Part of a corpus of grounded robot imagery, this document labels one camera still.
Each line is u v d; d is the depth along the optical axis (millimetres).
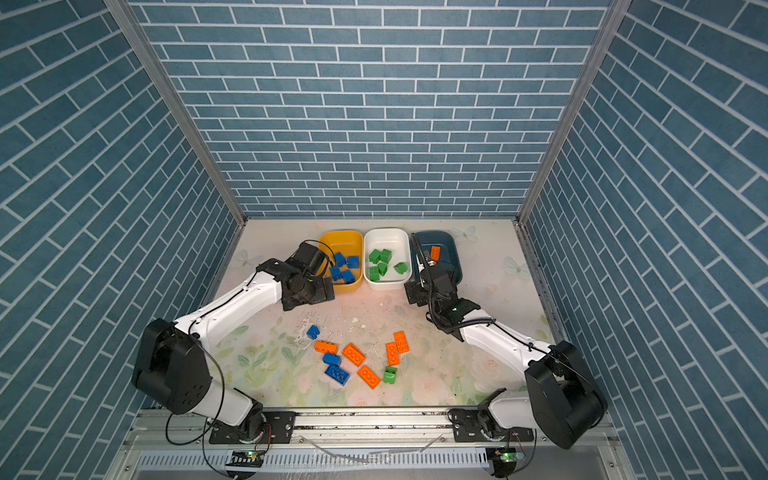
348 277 997
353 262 1083
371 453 708
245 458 722
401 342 876
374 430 750
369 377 824
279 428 742
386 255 1056
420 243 1118
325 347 864
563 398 418
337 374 824
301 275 630
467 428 736
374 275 1014
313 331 889
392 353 864
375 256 1050
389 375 820
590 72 806
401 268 1046
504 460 712
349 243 1114
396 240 1083
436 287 642
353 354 847
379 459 706
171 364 428
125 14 697
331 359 844
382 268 1025
